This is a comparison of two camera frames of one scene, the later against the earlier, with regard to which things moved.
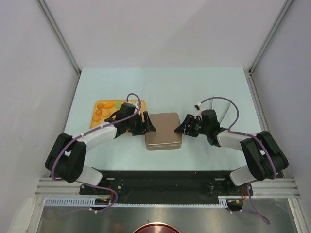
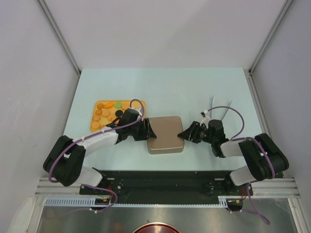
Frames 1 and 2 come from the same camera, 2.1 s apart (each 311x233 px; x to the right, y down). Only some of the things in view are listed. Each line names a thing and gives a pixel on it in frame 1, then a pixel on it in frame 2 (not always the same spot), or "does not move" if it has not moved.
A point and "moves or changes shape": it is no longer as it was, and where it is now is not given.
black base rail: (164, 187) does not move
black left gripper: (148, 125) → (146, 133)
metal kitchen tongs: (212, 99) does not move
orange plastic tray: (103, 109) does not move
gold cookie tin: (152, 145) → (166, 150)
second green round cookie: (117, 105) does not move
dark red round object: (156, 227) does not move
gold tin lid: (165, 124) moves or changes shape
